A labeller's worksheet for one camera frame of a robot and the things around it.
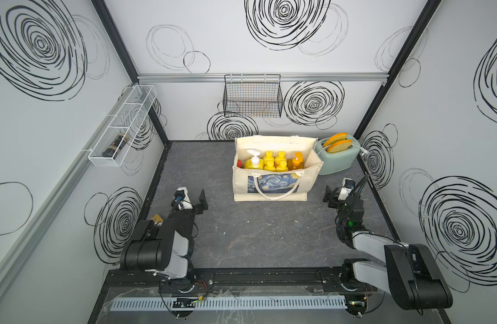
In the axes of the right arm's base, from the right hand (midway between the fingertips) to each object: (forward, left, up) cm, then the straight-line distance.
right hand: (341, 188), depth 87 cm
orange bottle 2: (+8, +26, +10) cm, 29 cm away
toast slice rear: (+20, +1, +10) cm, 23 cm away
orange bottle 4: (+3, +26, +10) cm, 28 cm away
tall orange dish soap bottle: (+6, +20, +10) cm, 23 cm away
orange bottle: (+8, +32, +11) cm, 35 cm away
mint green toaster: (+16, 0, +5) cm, 17 cm away
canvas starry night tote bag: (-4, +36, +8) cm, 37 cm away
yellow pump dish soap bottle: (+4, +38, +12) cm, 40 cm away
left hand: (-4, +65, +1) cm, 65 cm away
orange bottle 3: (+3, +32, +12) cm, 34 cm away
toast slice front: (+17, -1, +8) cm, 19 cm away
